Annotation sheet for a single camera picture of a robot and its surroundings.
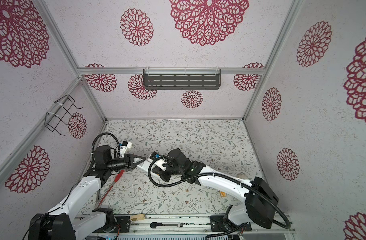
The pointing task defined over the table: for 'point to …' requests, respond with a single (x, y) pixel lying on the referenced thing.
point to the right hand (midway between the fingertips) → (153, 166)
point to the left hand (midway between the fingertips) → (144, 162)
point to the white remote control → (145, 165)
